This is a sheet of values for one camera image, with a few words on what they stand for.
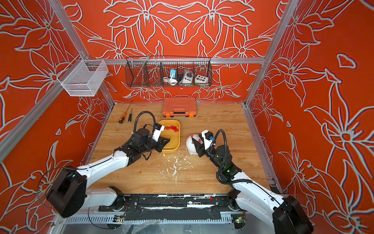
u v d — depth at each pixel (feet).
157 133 2.40
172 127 3.38
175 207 2.39
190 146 2.82
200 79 3.10
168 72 3.30
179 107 3.75
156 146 2.40
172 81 2.79
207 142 2.12
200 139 2.49
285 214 1.31
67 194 1.35
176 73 2.80
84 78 2.97
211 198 2.47
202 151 2.20
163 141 2.44
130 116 3.61
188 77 2.98
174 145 3.07
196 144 2.29
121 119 3.50
